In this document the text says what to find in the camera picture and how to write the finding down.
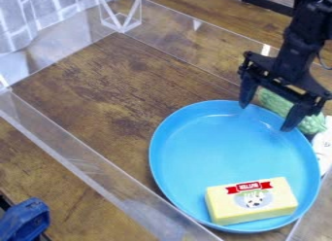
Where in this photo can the blue clamp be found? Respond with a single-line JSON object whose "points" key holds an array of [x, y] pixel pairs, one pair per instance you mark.
{"points": [[26, 220]]}

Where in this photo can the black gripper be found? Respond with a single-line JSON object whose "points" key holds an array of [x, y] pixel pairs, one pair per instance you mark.
{"points": [[284, 74]]}

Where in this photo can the blue round plate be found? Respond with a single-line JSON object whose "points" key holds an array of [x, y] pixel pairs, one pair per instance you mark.
{"points": [[214, 143]]}

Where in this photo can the green bitter gourd toy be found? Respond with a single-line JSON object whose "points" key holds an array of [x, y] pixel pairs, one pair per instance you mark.
{"points": [[275, 103]]}

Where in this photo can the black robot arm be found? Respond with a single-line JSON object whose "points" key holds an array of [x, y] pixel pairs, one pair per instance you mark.
{"points": [[312, 19]]}

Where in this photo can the white oval toy object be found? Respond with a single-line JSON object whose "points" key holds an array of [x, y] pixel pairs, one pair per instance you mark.
{"points": [[322, 145]]}

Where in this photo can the grey checked cloth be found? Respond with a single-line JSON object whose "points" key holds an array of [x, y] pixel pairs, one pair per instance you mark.
{"points": [[24, 17]]}

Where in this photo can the yellow butter box toy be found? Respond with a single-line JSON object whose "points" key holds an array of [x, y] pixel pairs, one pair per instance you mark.
{"points": [[251, 201]]}

